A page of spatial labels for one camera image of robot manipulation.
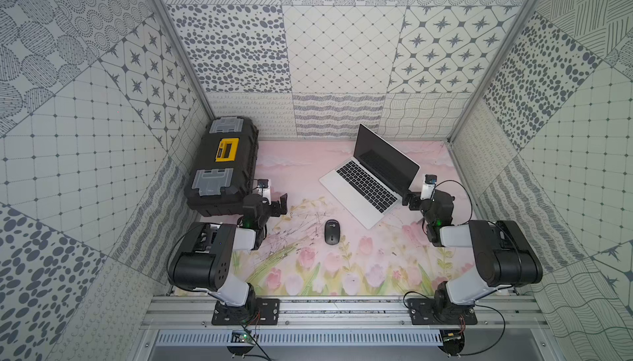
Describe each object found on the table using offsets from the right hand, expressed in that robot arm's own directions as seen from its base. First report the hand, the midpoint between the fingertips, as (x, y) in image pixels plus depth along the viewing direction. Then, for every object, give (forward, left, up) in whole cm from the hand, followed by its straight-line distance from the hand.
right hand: (415, 189), depth 95 cm
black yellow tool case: (0, +72, +12) cm, 73 cm away
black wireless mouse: (-16, +33, -5) cm, 37 cm away
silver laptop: (+5, +16, -7) cm, 18 cm away
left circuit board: (-48, +60, -7) cm, 77 cm away
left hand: (-2, +57, +1) cm, 57 cm away
